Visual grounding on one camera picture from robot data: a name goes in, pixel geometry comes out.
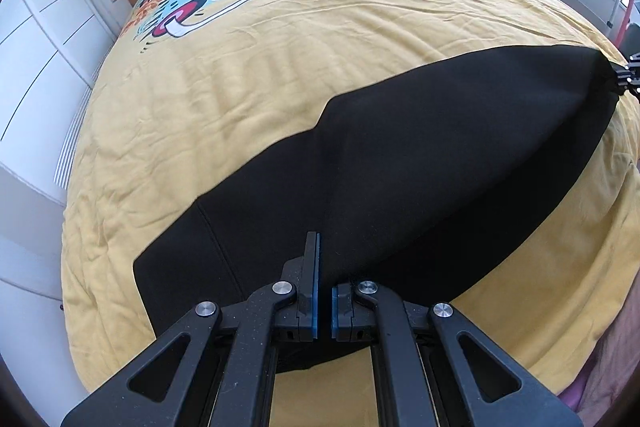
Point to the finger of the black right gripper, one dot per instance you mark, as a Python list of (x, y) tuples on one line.
[(628, 77)]

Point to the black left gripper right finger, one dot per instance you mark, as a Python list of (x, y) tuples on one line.
[(433, 367)]

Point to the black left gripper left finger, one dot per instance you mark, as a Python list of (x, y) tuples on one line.
[(215, 366)]

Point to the black pants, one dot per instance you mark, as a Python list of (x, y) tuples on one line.
[(423, 183)]

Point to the yellow dinosaur bed cover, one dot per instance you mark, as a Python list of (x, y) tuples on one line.
[(170, 118)]

